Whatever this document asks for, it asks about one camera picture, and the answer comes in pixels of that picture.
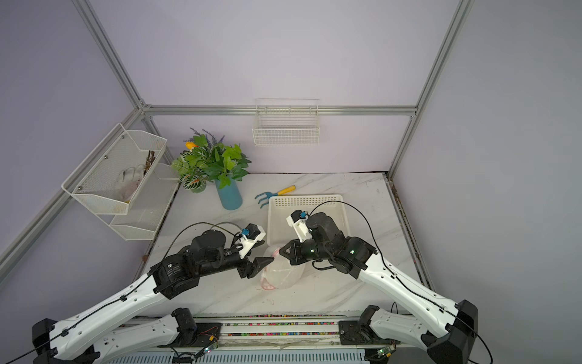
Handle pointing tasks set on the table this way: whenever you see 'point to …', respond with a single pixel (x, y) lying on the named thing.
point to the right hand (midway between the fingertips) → (283, 254)
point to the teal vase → (229, 195)
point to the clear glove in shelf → (127, 181)
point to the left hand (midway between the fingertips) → (264, 251)
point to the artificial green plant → (204, 159)
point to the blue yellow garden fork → (268, 194)
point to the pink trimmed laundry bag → (280, 274)
